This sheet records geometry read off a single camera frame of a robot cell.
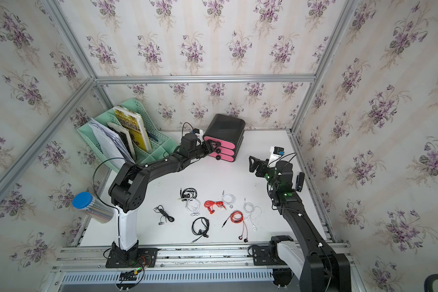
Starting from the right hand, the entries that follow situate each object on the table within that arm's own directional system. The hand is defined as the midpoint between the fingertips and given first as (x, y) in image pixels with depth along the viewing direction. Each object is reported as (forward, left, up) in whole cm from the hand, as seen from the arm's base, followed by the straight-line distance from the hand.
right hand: (260, 158), depth 81 cm
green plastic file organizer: (+17, +53, -11) cm, 56 cm away
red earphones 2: (-19, +10, -20) cm, 30 cm away
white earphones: (-14, +32, -20) cm, 40 cm away
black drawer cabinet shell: (+22, +15, -3) cm, 27 cm away
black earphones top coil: (-9, +34, -19) cm, 40 cm away
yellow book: (+20, +64, +3) cm, 67 cm away
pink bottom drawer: (+13, +18, -17) cm, 28 cm away
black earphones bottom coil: (-27, +26, -20) cm, 42 cm away
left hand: (+11, +20, -5) cm, 23 cm away
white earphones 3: (-17, +2, -21) cm, 27 cm away
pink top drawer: (+13, +18, -5) cm, 22 cm away
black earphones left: (-17, +47, -19) cm, 54 cm away
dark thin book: (+13, +67, 0) cm, 68 cm away
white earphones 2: (-15, +13, -20) cm, 28 cm away
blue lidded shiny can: (-22, +70, 0) cm, 73 cm away
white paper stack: (+2, +65, +7) cm, 66 cm away
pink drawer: (+12, +16, -10) cm, 23 cm away
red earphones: (-14, +24, -20) cm, 34 cm away
